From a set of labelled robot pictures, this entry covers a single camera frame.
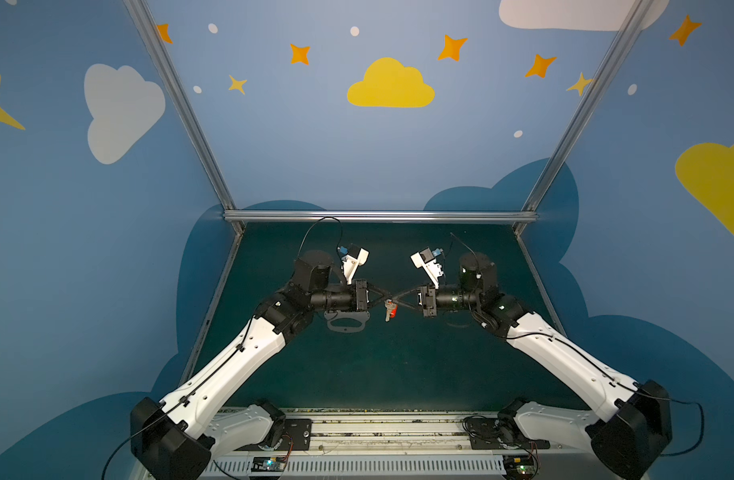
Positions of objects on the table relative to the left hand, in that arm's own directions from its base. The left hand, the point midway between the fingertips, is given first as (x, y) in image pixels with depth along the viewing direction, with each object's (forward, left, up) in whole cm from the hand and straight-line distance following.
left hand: (391, 298), depth 65 cm
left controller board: (-28, +29, -31) cm, 51 cm away
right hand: (+1, -1, -2) cm, 3 cm away
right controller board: (-28, -32, -31) cm, 53 cm away
